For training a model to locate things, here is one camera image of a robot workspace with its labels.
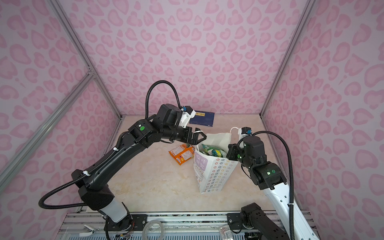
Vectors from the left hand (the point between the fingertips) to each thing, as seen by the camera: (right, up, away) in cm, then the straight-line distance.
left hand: (200, 133), depth 64 cm
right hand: (+13, -6, +5) cm, 15 cm away
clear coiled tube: (-25, -44, +5) cm, 51 cm away
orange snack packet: (-11, -14, +31) cm, 36 cm away
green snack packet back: (+7, -9, +9) cm, 14 cm away
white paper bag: (+5, -16, +2) cm, 17 cm away
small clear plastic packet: (+12, -45, +4) cm, 47 cm away
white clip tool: (-51, -47, +7) cm, 70 cm away
